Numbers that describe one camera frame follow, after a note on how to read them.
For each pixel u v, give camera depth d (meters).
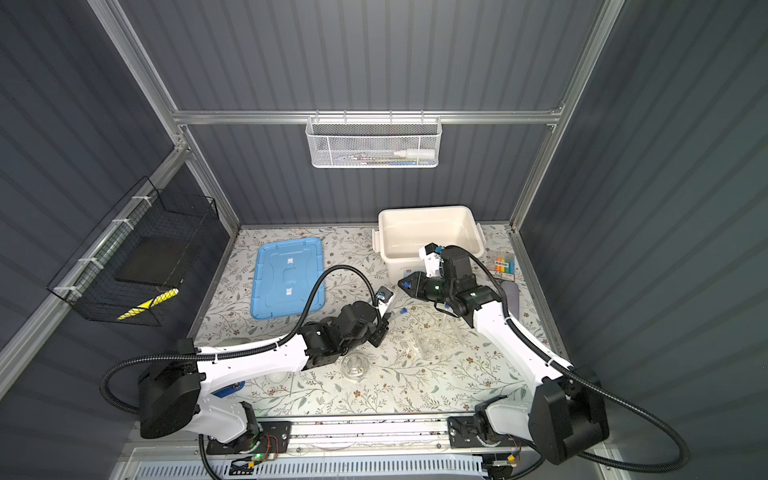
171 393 0.42
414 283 0.70
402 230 1.08
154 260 0.74
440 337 0.91
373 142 1.24
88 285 0.62
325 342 0.60
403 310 0.96
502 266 1.05
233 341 0.90
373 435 0.75
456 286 0.62
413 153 0.92
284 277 1.05
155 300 0.70
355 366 0.82
